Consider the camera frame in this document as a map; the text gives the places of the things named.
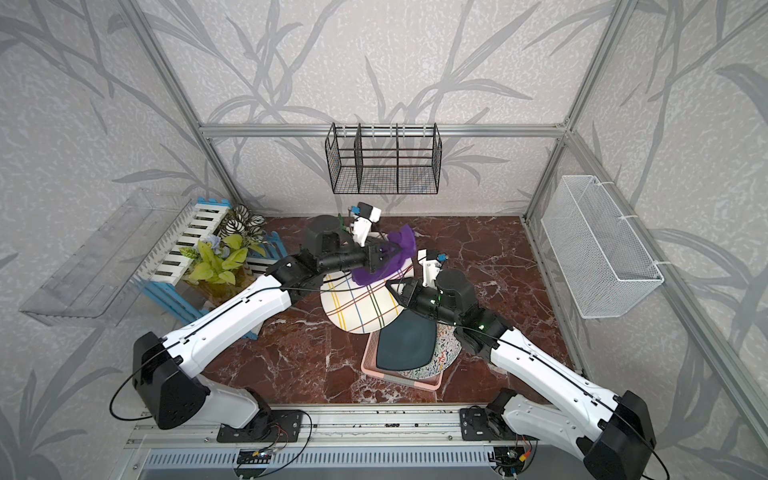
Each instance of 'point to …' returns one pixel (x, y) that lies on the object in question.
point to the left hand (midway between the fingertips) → (401, 251)
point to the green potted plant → (217, 267)
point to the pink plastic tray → (370, 367)
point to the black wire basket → (384, 158)
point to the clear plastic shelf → (91, 287)
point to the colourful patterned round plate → (447, 346)
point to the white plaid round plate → (359, 308)
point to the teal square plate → (406, 342)
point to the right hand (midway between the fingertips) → (383, 284)
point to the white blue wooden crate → (163, 274)
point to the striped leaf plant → (245, 224)
